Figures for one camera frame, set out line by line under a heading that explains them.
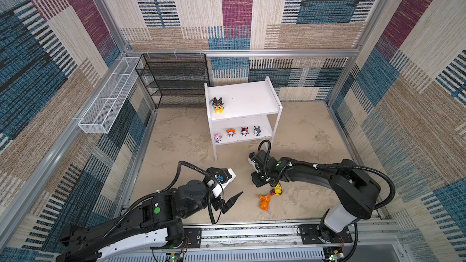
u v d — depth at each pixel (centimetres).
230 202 56
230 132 83
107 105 96
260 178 78
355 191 45
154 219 45
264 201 81
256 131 83
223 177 52
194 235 74
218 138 81
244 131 83
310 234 73
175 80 108
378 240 73
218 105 69
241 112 77
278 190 82
